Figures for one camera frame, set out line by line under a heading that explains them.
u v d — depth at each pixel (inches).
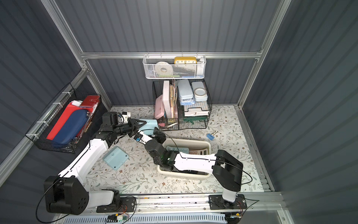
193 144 32.9
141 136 25.2
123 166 34.3
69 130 26.6
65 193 15.7
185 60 34.4
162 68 33.2
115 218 27.7
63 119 28.6
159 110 39.9
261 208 28.4
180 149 33.2
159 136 27.0
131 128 27.8
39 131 24.2
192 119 38.9
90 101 31.4
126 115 30.0
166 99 35.8
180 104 36.3
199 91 38.7
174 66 34.6
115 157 35.0
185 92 37.2
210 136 39.8
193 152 33.3
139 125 29.2
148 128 30.1
